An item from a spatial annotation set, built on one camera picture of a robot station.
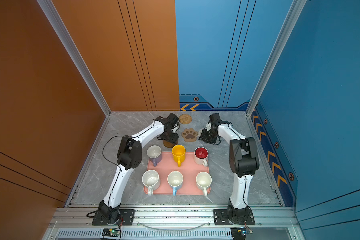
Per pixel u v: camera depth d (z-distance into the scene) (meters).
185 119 1.15
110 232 0.71
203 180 0.84
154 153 0.93
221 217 0.72
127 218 0.74
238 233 0.70
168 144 0.97
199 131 1.08
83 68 0.93
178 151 0.94
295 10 0.70
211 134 0.84
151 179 0.84
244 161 0.52
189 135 1.06
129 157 0.62
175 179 0.84
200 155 0.92
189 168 0.90
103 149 1.00
